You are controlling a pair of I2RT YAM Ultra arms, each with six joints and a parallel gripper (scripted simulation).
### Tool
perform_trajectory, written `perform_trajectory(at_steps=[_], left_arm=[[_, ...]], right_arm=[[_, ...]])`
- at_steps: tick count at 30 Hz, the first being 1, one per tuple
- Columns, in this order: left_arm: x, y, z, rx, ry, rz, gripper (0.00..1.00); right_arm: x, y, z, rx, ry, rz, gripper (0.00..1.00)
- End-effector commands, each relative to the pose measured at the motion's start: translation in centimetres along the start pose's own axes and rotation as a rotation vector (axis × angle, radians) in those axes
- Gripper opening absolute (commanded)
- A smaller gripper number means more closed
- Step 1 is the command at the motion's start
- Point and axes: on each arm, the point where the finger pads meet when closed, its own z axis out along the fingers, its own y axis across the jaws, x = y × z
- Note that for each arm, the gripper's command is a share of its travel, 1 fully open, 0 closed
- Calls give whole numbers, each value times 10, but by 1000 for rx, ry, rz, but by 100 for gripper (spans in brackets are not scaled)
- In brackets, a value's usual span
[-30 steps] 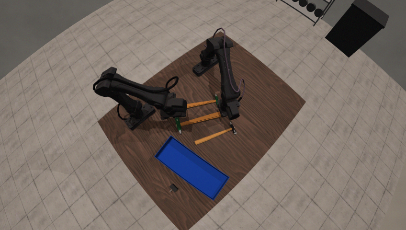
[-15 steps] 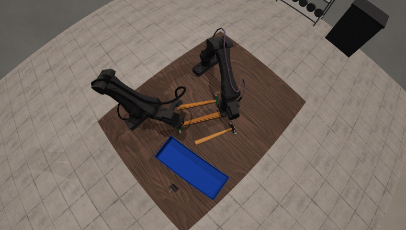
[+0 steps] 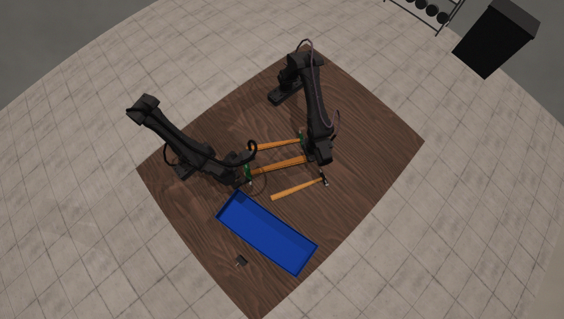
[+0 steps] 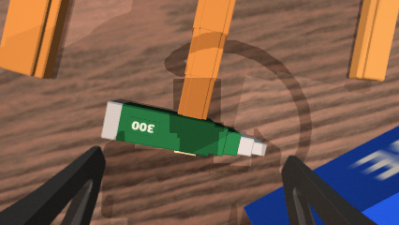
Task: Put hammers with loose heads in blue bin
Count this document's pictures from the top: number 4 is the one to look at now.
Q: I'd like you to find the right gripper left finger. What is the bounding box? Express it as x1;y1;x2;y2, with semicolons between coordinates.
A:
0;146;106;225

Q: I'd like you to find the blue bin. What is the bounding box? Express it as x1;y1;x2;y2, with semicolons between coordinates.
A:
245;126;399;225

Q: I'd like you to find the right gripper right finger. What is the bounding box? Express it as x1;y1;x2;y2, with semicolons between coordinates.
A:
281;156;378;225

